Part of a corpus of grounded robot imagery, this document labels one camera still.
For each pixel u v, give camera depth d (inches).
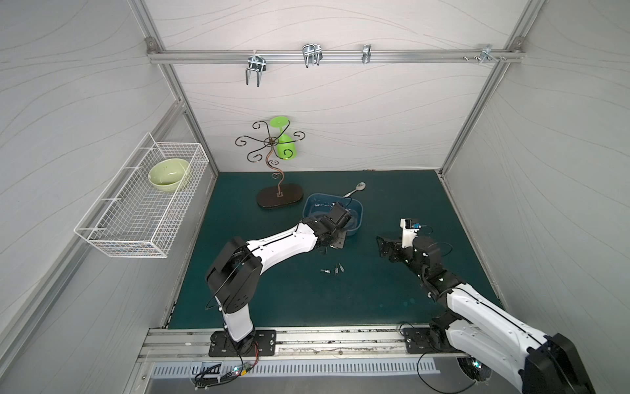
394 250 28.8
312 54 30.0
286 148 32.8
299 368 27.6
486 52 30.1
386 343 29.5
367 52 31.0
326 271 34.8
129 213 25.6
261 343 29.0
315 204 41.2
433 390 25.7
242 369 27.0
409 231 28.3
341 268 34.9
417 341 29.0
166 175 28.8
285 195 43.6
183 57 30.9
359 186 45.1
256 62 30.8
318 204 41.9
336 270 34.7
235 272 17.7
